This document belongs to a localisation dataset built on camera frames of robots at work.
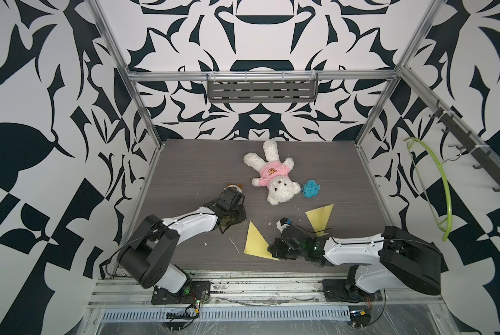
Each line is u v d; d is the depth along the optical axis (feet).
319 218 3.00
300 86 3.24
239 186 3.26
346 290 2.20
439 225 2.22
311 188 3.24
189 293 2.27
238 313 2.34
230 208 2.30
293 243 2.18
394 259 1.43
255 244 2.79
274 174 3.16
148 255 1.41
